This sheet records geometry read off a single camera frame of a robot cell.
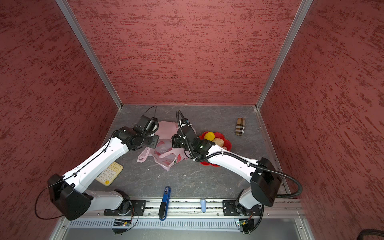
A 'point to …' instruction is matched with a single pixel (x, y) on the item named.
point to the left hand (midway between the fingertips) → (152, 142)
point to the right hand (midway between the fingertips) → (171, 141)
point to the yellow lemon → (209, 136)
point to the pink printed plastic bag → (166, 156)
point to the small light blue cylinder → (203, 205)
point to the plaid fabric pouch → (240, 126)
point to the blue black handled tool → (163, 210)
